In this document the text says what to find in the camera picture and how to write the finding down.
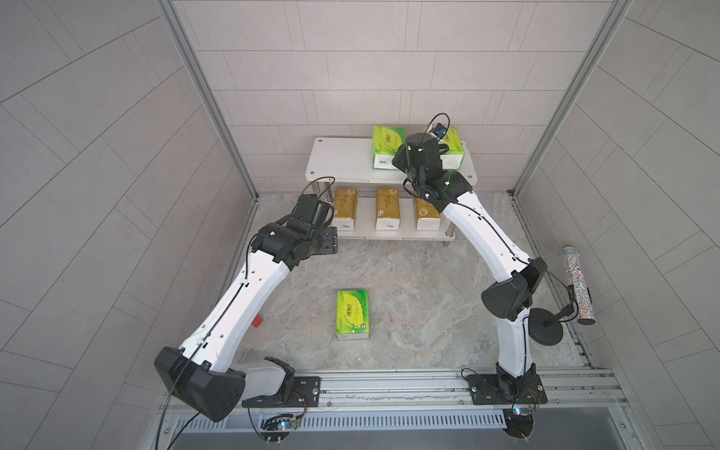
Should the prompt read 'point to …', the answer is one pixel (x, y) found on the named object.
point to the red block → (257, 321)
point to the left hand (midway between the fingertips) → (329, 236)
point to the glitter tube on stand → (582, 298)
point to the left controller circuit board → (276, 428)
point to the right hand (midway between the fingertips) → (399, 147)
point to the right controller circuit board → (519, 422)
